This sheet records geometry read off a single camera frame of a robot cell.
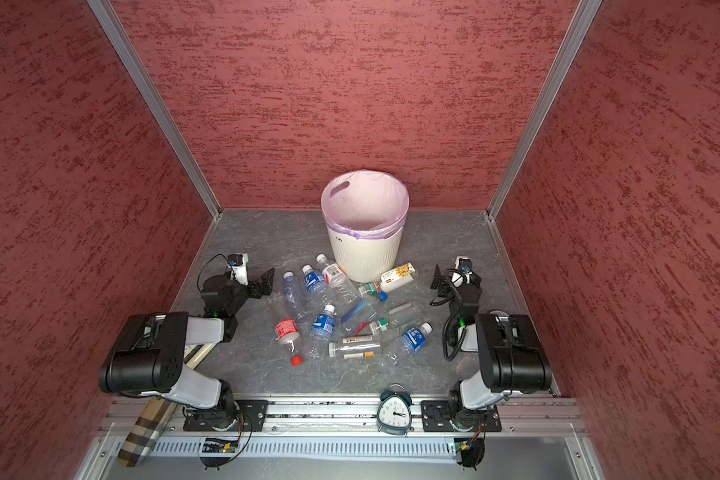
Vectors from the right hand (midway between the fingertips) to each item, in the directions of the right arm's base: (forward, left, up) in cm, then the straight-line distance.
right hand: (449, 270), depth 92 cm
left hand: (+2, +60, -1) cm, 60 cm away
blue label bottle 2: (-16, +39, -3) cm, 43 cm away
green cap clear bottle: (-11, +15, -9) cm, 21 cm away
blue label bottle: (-1, +43, -5) cm, 43 cm away
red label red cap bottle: (-17, +50, -4) cm, 53 cm away
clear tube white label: (-22, +37, -5) cm, 43 cm away
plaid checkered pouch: (-40, +80, -6) cm, 90 cm away
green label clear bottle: (-3, +26, -6) cm, 27 cm away
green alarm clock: (-37, +20, -6) cm, 43 cm away
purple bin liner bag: (+22, +26, +9) cm, 35 cm away
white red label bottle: (+1, +37, -4) cm, 37 cm away
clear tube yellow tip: (-23, +27, -6) cm, 36 cm away
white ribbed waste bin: (+2, +27, +4) cm, 27 cm away
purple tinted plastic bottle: (-5, +49, -6) cm, 50 cm away
